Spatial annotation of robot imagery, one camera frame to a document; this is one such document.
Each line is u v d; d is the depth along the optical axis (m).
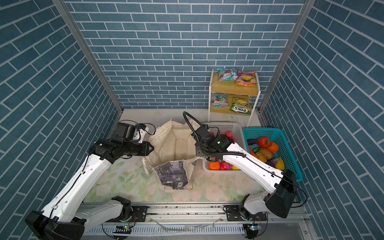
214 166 0.85
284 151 0.89
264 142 0.94
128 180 0.85
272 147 0.94
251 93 0.87
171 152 0.93
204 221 0.73
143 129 0.72
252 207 0.60
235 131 1.01
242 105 0.99
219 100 1.02
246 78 0.89
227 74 0.89
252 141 0.99
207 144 0.55
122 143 0.54
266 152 0.93
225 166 0.85
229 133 0.99
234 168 0.86
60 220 0.37
